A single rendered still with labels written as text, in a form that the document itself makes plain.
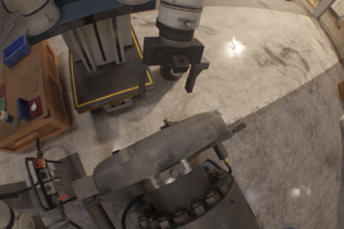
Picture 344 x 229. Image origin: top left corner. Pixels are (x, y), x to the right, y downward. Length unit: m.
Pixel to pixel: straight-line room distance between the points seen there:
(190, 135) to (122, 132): 1.06
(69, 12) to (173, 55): 0.62
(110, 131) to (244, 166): 1.39
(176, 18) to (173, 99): 1.38
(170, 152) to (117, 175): 0.20
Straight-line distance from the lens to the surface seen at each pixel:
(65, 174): 1.68
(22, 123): 1.42
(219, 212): 0.70
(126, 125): 1.54
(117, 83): 1.34
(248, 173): 1.83
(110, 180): 0.60
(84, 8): 0.83
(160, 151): 0.51
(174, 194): 0.75
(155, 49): 0.33
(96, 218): 0.77
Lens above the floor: 1.49
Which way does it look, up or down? 66 degrees down
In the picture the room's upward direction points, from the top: 23 degrees clockwise
